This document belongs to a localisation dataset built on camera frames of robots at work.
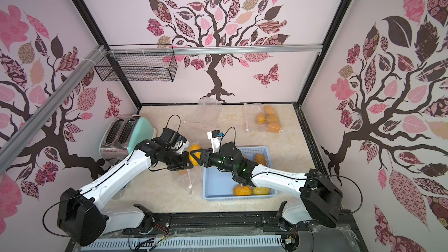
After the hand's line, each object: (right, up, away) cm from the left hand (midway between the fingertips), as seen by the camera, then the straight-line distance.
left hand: (192, 170), depth 77 cm
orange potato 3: (+44, +24, +30) cm, 58 cm away
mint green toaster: (-37, +15, +6) cm, 40 cm away
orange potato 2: (+37, +24, +30) cm, 53 cm away
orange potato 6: (+23, -10, +1) cm, 25 cm away
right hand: (+2, +9, -7) cm, 12 cm away
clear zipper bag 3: (+3, +27, +38) cm, 46 cm away
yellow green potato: (+32, -11, +3) cm, 34 cm away
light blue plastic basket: (+12, -10, +7) cm, 17 cm away
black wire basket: (-31, +52, +18) cm, 63 cm away
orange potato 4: (+44, +18, +25) cm, 53 cm away
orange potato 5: (+33, +2, +12) cm, 35 cm away
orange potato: (+43, +29, +34) cm, 62 cm away
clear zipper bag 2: (+4, +9, -8) cm, 13 cm away
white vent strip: (+31, -28, -7) cm, 42 cm away
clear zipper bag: (+31, +27, +36) cm, 55 cm away
